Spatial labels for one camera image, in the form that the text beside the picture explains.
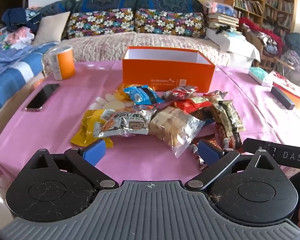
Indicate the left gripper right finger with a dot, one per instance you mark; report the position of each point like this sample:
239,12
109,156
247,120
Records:
248,189

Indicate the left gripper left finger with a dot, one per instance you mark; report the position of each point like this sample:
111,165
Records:
53,187

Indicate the beige black snack packet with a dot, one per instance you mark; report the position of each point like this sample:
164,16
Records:
225,113

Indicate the red gold snack packet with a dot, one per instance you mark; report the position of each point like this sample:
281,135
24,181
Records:
190,105

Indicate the blue cookie snack packet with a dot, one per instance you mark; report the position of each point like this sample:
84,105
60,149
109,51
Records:
143,95

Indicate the dark rectangular speaker box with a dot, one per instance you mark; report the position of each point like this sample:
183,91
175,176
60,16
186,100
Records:
282,98

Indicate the red white yellow box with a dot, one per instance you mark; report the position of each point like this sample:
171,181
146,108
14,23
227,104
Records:
288,88

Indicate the yellow snack packet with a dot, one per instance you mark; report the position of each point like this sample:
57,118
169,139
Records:
91,125

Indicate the pink flowered tablecloth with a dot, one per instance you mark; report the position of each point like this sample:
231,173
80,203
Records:
138,157

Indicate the black smartphone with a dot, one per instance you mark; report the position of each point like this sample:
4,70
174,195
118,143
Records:
39,100

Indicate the teal tissue pack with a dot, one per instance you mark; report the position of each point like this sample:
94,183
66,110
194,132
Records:
260,76

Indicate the silver noodle snack bag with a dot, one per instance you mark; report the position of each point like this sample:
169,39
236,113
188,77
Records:
126,122

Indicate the clear bag of biscuits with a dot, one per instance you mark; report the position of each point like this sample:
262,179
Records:
175,128

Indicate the orange white cylindrical can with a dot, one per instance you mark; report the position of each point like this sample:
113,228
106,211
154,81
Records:
62,63

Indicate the clear red dates bag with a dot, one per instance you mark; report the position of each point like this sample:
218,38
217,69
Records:
179,93

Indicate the blue striped blanket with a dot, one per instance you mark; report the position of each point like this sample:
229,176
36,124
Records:
19,67

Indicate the orange cardboard box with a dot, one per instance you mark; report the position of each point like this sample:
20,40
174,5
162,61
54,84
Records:
166,68

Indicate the wooden bookshelf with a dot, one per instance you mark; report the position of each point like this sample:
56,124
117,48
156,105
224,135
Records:
268,14

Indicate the stack of books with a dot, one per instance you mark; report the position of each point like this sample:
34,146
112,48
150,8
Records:
217,19

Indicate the beige plain pillow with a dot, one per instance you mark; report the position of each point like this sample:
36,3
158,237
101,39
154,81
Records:
51,29

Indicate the pile of clothes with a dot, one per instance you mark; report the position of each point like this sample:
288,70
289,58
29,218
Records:
20,27

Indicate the blue patterned sofa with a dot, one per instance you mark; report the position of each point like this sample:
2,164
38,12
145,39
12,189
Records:
102,5

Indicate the left floral cushion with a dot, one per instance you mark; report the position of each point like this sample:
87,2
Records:
112,21

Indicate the floral cushion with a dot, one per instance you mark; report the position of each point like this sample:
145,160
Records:
112,21
151,21

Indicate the right floral cushion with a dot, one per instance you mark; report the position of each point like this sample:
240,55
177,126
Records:
151,21

